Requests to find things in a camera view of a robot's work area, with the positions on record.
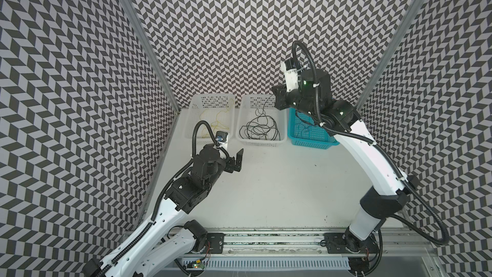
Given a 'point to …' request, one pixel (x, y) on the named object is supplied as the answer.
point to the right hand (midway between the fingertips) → (277, 85)
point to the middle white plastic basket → (247, 105)
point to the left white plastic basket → (217, 109)
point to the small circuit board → (198, 264)
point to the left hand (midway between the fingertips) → (232, 146)
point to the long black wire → (255, 118)
